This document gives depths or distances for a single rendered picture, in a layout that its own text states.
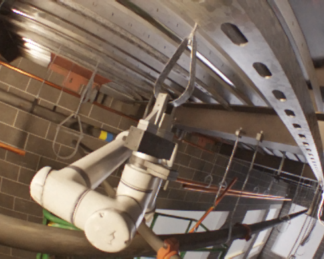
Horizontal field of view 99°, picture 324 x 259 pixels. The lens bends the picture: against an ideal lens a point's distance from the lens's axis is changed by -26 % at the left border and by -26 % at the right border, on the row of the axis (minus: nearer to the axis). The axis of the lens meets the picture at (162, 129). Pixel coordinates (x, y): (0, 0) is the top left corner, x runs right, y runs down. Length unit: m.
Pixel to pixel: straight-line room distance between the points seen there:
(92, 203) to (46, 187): 0.10
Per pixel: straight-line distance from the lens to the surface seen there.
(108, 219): 0.33
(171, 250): 0.58
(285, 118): 0.29
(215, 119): 1.45
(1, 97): 1.50
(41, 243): 0.57
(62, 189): 0.38
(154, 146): 0.44
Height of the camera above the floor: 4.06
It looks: 5 degrees up
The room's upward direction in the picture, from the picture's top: 20 degrees clockwise
